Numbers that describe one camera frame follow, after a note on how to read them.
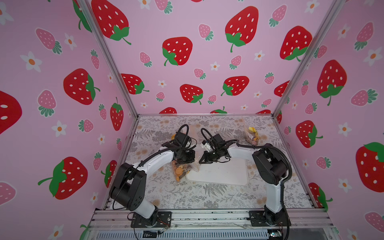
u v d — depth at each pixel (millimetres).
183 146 721
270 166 520
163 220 734
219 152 759
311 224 734
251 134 1005
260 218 737
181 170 875
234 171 903
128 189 442
